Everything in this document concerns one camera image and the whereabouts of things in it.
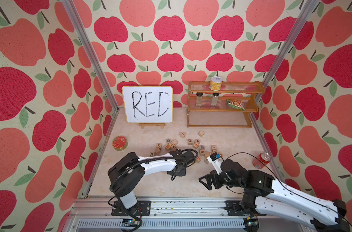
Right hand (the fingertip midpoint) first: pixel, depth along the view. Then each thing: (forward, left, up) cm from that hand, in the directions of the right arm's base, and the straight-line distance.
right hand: (205, 179), depth 70 cm
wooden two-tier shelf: (+72, -19, -14) cm, 76 cm away
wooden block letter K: (+23, +29, -11) cm, 39 cm away
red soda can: (+18, -35, -4) cm, 40 cm away
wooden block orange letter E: (+26, +4, -11) cm, 28 cm away
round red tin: (+22, +56, -10) cm, 61 cm away
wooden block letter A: (+16, +2, -12) cm, 20 cm away
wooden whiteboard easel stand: (+39, +44, -11) cm, 60 cm away
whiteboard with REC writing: (+46, +39, +5) cm, 60 cm away
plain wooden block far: (+37, 0, -13) cm, 40 cm away
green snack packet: (+50, -21, +6) cm, 55 cm away
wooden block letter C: (+23, +18, -12) cm, 32 cm away
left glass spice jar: (+51, +4, +6) cm, 52 cm away
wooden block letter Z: (+34, +13, -11) cm, 38 cm away
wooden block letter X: (+29, +8, -12) cm, 32 cm away
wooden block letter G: (+23, 0, -11) cm, 25 cm away
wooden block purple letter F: (+26, -8, -12) cm, 30 cm away
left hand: (+5, +13, -14) cm, 19 cm away
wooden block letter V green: (+16, +32, -11) cm, 38 cm away
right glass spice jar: (+53, -7, +10) cm, 54 cm away
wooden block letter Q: (+28, +23, -11) cm, 38 cm away
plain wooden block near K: (+18, +29, -12) cm, 36 cm away
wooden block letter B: (+23, +23, -12) cm, 34 cm away
